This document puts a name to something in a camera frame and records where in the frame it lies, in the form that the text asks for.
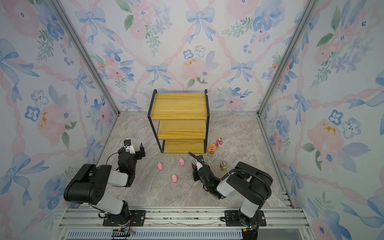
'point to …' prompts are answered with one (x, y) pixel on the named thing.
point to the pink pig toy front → (174, 178)
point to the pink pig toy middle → (182, 162)
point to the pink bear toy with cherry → (219, 142)
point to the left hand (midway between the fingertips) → (134, 143)
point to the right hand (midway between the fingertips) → (194, 164)
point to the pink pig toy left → (160, 166)
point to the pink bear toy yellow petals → (211, 148)
